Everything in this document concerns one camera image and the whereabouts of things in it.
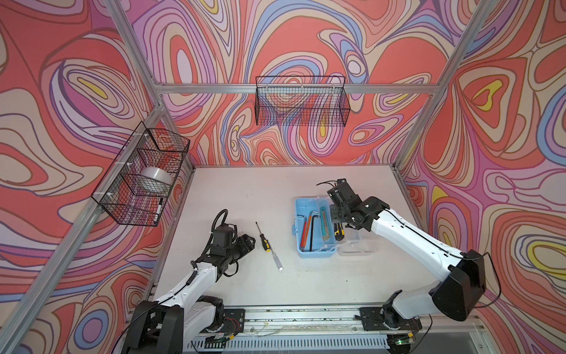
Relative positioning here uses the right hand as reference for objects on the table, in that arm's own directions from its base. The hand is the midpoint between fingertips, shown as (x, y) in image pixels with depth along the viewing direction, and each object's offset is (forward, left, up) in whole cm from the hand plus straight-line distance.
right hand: (343, 214), depth 82 cm
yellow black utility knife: (-3, +1, -7) cm, 8 cm away
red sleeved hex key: (+2, +14, -16) cm, 22 cm away
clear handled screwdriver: (-11, +26, -16) cm, 32 cm away
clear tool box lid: (-8, -5, -6) cm, 11 cm away
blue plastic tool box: (+2, +9, -17) cm, 19 cm away
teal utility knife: (-4, +6, -8) cm, 11 cm away
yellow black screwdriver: (-3, +30, -14) cm, 34 cm away
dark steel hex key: (+2, +10, -16) cm, 19 cm away
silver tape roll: (+5, +64, +18) cm, 67 cm away
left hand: (-4, +35, -12) cm, 38 cm away
